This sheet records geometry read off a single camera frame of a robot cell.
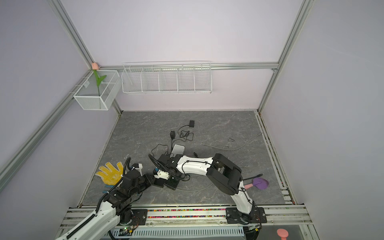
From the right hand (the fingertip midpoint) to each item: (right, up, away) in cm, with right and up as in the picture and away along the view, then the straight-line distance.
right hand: (170, 186), depth 84 cm
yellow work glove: (-36, +5, +3) cm, 37 cm away
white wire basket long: (-5, +67, +15) cm, 68 cm away
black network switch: (-5, +4, -4) cm, 8 cm away
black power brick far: (+11, +36, +28) cm, 47 cm away
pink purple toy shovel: (+50, +3, -1) cm, 50 cm away
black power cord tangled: (+7, +28, +22) cm, 37 cm away
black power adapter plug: (-2, +28, +19) cm, 34 cm away
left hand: (-7, +4, +1) cm, 9 cm away
